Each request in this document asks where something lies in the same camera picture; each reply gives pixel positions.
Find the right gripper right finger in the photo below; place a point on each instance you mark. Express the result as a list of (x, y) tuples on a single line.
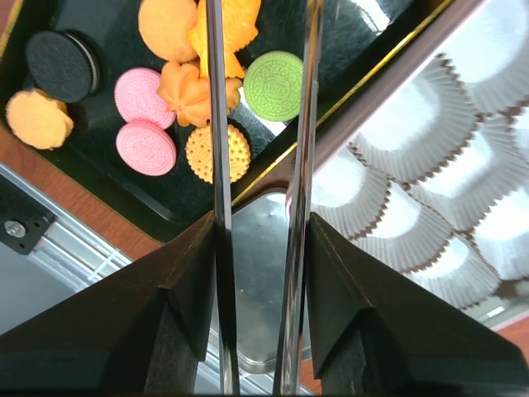
[(376, 333)]

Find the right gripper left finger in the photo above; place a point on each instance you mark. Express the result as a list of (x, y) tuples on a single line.
[(141, 331)]

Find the silver metal tongs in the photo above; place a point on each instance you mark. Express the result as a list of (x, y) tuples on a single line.
[(286, 378)]

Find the silver tin lid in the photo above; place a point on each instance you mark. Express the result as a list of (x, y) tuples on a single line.
[(259, 238)]

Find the silver cookie tin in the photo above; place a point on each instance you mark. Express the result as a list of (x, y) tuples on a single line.
[(434, 183)]

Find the pink sandwich cookie lower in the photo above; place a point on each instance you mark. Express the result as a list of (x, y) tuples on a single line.
[(146, 148)]

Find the pink sandwich cookie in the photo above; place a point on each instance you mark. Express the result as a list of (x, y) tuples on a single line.
[(146, 148), (136, 98)]

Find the orange dotted round cookie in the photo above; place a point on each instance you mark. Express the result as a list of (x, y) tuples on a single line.
[(198, 152)]

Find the orange scalloped cookie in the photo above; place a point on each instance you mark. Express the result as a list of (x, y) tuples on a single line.
[(39, 120)]

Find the pink sandwich cookie upper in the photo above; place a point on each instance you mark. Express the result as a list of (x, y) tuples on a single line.
[(136, 98)]

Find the orange flower cookie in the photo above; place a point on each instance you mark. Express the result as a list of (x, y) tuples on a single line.
[(186, 93)]

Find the green sandwich cookie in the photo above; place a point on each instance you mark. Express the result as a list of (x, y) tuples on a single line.
[(273, 86)]

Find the black sandwich cookie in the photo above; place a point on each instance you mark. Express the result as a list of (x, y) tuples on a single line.
[(62, 65)]

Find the plain orange round cookie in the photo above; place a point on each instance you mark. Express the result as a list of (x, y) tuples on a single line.
[(163, 26)]

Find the orange fish cookie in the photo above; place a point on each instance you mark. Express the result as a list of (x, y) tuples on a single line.
[(239, 30)]

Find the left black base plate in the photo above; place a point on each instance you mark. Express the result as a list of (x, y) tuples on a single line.
[(24, 221)]

